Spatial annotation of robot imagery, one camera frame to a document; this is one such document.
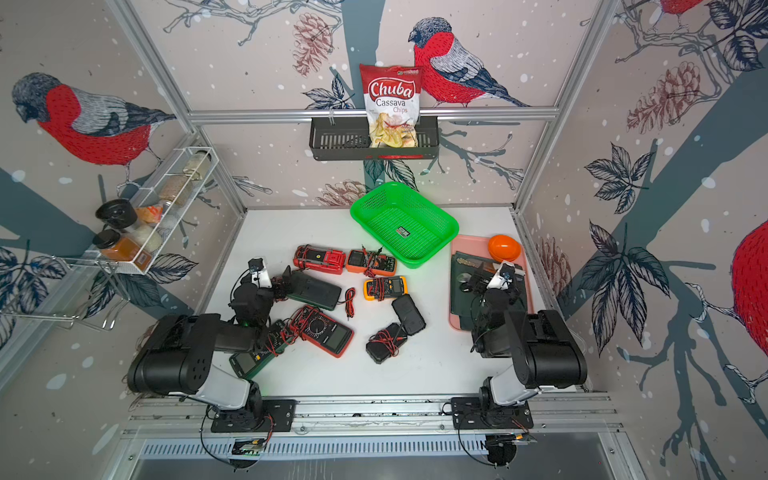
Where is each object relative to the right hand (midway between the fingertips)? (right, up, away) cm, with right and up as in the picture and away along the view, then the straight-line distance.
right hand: (496, 266), depth 89 cm
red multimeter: (-57, +1, +11) cm, 58 cm away
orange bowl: (+8, +5, +15) cm, 18 cm away
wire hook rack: (-99, -1, -31) cm, 104 cm away
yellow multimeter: (-34, -7, +5) cm, 35 cm away
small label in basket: (-28, +10, +25) cm, 38 cm away
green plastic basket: (-25, +13, +25) cm, 38 cm away
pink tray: (0, +5, +17) cm, 18 cm away
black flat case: (-27, -15, -1) cm, 30 cm away
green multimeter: (-65, -20, -6) cm, 68 cm away
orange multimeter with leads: (-39, 0, +9) cm, 40 cm away
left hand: (-67, +1, +2) cm, 67 cm away
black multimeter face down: (-58, -8, +2) cm, 58 cm away
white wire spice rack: (-89, +17, -17) cm, 92 cm away
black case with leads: (-34, -21, -8) cm, 40 cm away
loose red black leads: (-46, -12, +4) cm, 47 cm away
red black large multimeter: (-52, -19, -4) cm, 55 cm away
